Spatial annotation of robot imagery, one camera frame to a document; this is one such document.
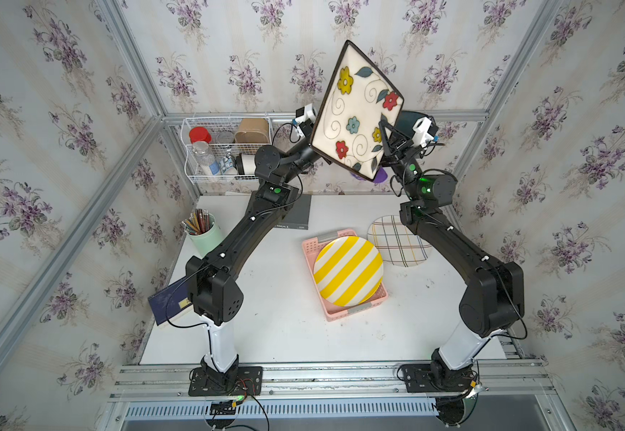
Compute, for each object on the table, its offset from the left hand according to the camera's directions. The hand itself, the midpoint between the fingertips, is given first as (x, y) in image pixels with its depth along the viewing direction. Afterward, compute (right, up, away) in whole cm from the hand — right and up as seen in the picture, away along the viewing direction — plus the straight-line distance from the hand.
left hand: (363, 128), depth 52 cm
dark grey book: (-16, -17, +56) cm, 60 cm away
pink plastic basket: (-11, -29, +44) cm, 54 cm away
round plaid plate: (+23, -29, +49) cm, 61 cm away
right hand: (+5, +1, +5) cm, 7 cm away
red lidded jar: (-50, +12, +41) cm, 66 cm away
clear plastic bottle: (-47, +1, +38) cm, 60 cm away
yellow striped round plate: (+2, -36, +39) cm, 53 cm away
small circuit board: (-34, -69, +19) cm, 80 cm away
